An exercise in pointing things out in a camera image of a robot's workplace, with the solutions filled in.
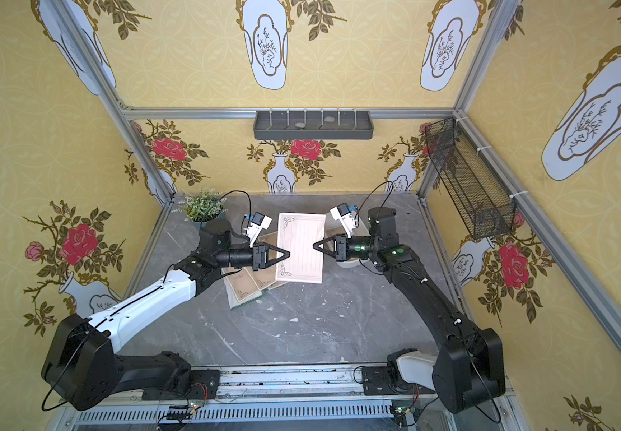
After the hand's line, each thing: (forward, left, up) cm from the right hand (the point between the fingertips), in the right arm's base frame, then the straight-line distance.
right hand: (315, 252), depth 72 cm
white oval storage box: (+4, -4, +5) cm, 8 cm away
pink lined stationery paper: (+4, +5, +3) cm, 7 cm away
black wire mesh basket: (+23, -50, 0) cm, 55 cm away
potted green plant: (+22, +41, -8) cm, 47 cm away
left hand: (-1, +6, -1) cm, 7 cm away
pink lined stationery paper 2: (+2, +26, -24) cm, 35 cm away
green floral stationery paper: (-4, +28, -25) cm, 38 cm away
